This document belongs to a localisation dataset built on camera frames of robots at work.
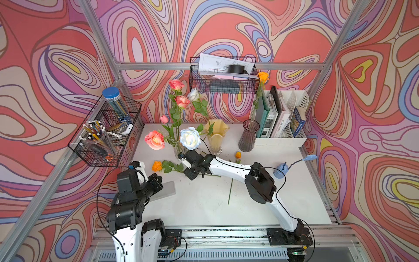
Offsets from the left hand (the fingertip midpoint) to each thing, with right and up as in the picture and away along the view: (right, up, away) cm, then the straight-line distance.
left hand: (162, 176), depth 69 cm
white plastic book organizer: (+73, +42, +38) cm, 92 cm away
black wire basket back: (+16, +51, +33) cm, 63 cm away
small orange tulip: (+37, +2, +30) cm, 48 cm away
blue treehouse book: (+75, +26, +33) cm, 86 cm away
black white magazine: (+57, +33, +23) cm, 70 cm away
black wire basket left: (-23, +20, +5) cm, 30 cm away
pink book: (+62, +27, +23) cm, 71 cm away
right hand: (+10, -4, +24) cm, 26 cm away
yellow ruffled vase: (+23, +21, +28) cm, 42 cm away
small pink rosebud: (-3, +25, +12) cm, 28 cm away
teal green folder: (+48, +30, +18) cm, 60 cm away
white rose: (+15, +33, +14) cm, 39 cm away
